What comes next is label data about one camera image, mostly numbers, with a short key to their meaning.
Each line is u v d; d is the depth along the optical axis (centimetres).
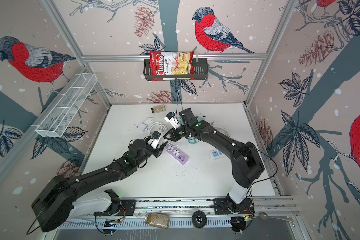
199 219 61
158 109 113
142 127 104
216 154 90
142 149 61
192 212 74
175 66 88
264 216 70
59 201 41
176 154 90
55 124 70
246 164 45
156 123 104
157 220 66
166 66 88
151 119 110
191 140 98
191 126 66
